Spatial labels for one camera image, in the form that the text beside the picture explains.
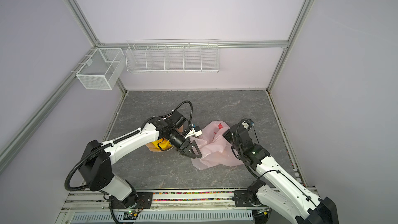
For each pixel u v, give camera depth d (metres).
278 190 0.48
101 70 0.94
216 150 0.68
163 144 0.67
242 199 0.70
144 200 0.73
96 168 0.43
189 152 0.63
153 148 0.85
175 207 0.73
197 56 1.07
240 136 0.56
